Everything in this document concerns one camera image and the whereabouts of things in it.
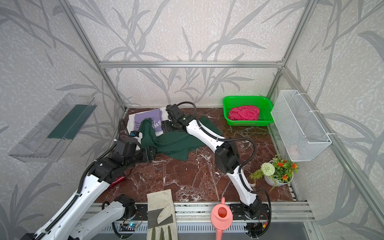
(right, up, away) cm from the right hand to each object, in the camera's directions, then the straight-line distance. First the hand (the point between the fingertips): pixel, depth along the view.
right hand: (168, 121), depth 89 cm
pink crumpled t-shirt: (+53, +6, +22) cm, 58 cm away
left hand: (-4, -13, -14) cm, 20 cm away
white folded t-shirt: (-31, -2, +19) cm, 36 cm away
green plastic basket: (+69, +14, +26) cm, 75 cm away
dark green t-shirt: (+3, -16, +9) cm, 18 cm away
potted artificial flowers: (+58, -26, -15) cm, 65 cm away
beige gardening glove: (+1, -49, -19) cm, 52 cm away
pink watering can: (+29, -41, -26) cm, 57 cm away
